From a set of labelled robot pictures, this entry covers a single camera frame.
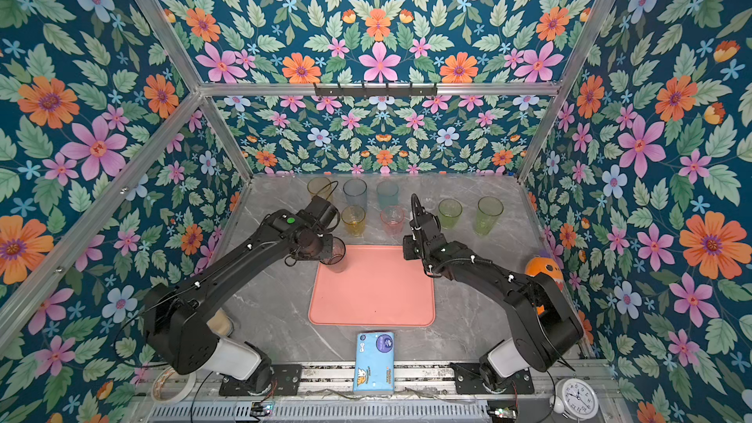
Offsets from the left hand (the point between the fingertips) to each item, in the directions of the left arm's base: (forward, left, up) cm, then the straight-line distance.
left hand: (329, 247), depth 80 cm
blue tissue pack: (-27, -11, -12) cm, 32 cm away
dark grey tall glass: (-5, -3, 0) cm, 6 cm away
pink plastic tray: (-6, -12, -18) cm, 22 cm away
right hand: (+5, -23, -6) cm, 24 cm away
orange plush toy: (-7, -62, -7) cm, 63 cm away
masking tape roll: (-27, +43, -15) cm, 53 cm away
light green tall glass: (+22, -55, -16) cm, 61 cm away
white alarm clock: (-38, -59, -12) cm, 71 cm away
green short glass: (+20, -39, -13) cm, 46 cm away
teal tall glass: (+26, -17, -9) cm, 32 cm away
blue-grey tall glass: (+24, -6, -5) cm, 26 cm away
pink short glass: (+18, -19, -14) cm, 30 cm away
